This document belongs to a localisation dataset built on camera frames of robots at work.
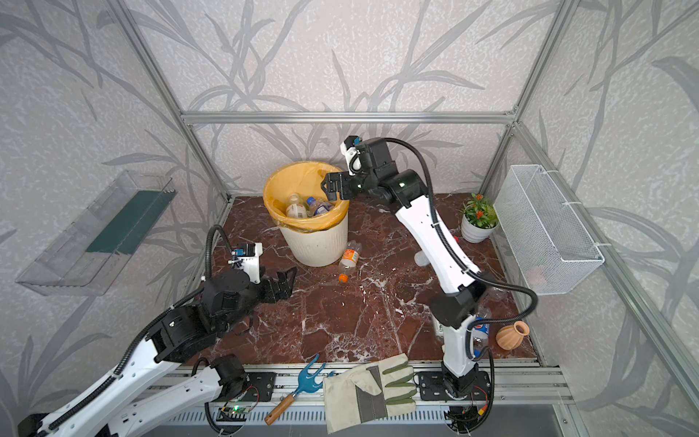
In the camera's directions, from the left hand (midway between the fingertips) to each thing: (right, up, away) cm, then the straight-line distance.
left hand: (286, 271), depth 68 cm
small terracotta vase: (+61, -19, +6) cm, 64 cm away
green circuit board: (-14, -37, +2) cm, 39 cm away
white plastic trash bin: (+5, +4, +20) cm, 21 cm away
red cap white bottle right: (+40, -1, +27) cm, 48 cm away
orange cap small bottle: (+14, -2, +28) cm, 31 cm away
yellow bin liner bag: (-2, +28, +26) cm, 38 cm away
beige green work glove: (+21, -33, +4) cm, 40 cm away
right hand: (+12, +24, +3) cm, 26 cm away
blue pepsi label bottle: (+4, +18, +27) cm, 33 cm away
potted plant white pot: (+60, +13, +25) cm, 66 cm away
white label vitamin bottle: (-2, +16, +18) cm, 24 cm away
